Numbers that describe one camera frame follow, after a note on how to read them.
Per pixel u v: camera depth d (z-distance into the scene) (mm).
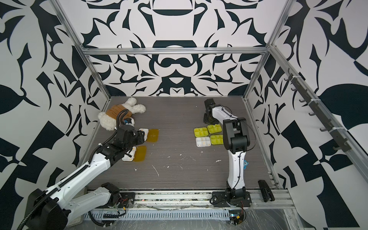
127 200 737
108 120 961
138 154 906
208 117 892
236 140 575
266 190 755
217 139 955
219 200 740
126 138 615
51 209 376
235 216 710
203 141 944
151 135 991
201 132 991
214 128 1019
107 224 673
